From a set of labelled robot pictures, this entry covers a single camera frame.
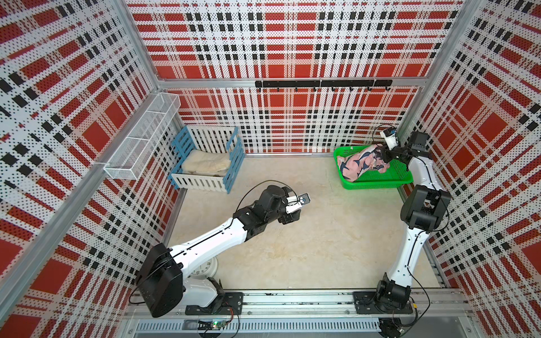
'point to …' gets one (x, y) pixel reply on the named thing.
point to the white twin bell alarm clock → (206, 270)
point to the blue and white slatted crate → (207, 139)
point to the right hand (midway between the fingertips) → (380, 144)
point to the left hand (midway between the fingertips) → (294, 197)
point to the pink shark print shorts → (353, 165)
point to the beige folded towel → (206, 163)
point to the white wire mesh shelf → (129, 158)
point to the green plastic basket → (398, 174)
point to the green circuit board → (213, 324)
